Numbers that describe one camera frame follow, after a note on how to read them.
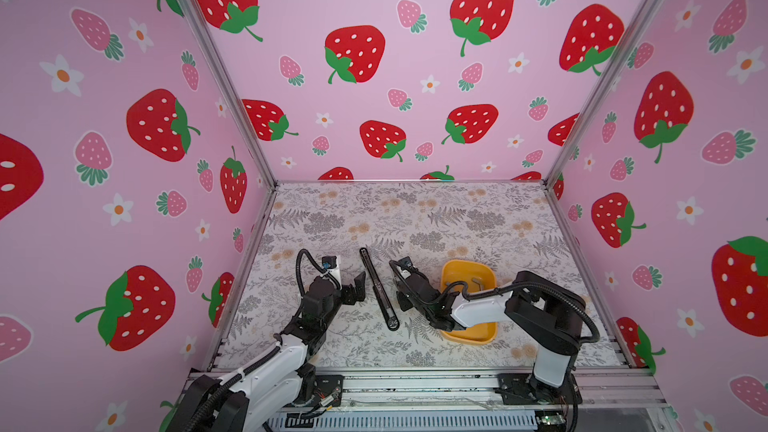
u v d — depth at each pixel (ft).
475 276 3.09
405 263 2.60
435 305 2.29
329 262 2.43
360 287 2.60
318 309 2.10
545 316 1.59
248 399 1.41
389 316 2.75
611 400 2.40
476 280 3.06
